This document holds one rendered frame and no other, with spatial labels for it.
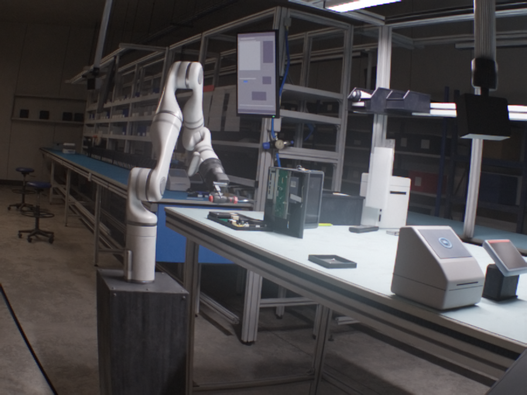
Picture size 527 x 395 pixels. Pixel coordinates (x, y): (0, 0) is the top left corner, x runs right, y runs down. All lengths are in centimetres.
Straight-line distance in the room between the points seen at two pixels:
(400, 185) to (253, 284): 154
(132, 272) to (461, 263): 95
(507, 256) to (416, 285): 24
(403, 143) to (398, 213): 443
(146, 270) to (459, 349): 96
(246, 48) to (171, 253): 128
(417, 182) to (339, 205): 430
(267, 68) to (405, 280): 222
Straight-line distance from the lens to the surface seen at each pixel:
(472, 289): 112
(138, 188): 161
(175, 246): 346
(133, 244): 164
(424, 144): 651
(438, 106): 223
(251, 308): 368
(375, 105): 220
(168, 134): 169
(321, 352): 283
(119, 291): 157
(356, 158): 836
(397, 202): 238
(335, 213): 229
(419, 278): 111
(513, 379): 39
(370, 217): 235
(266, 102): 322
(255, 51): 325
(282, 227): 204
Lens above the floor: 126
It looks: 4 degrees down
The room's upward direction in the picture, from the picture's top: 6 degrees clockwise
